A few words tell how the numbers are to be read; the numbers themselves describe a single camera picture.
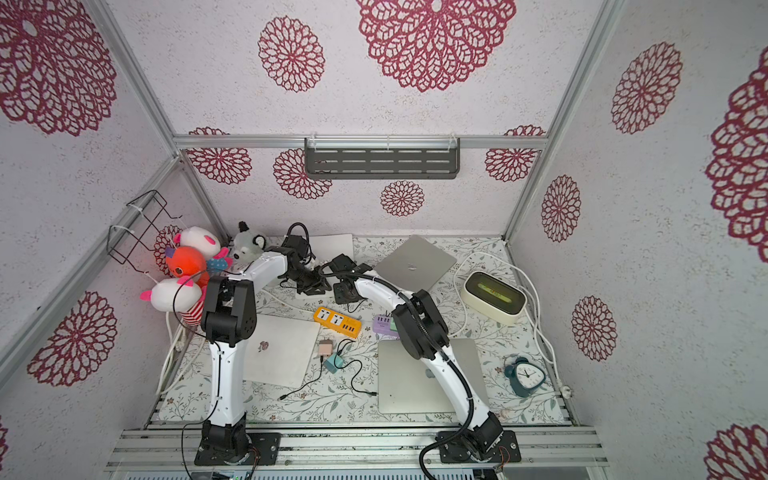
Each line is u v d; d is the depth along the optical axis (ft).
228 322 2.01
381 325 3.08
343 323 3.09
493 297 3.18
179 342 3.34
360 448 2.46
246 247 3.01
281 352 3.04
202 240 3.09
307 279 3.01
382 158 3.14
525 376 2.68
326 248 3.88
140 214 2.55
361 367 2.87
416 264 3.68
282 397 2.68
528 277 3.48
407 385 2.77
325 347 2.96
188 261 2.81
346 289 2.54
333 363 2.80
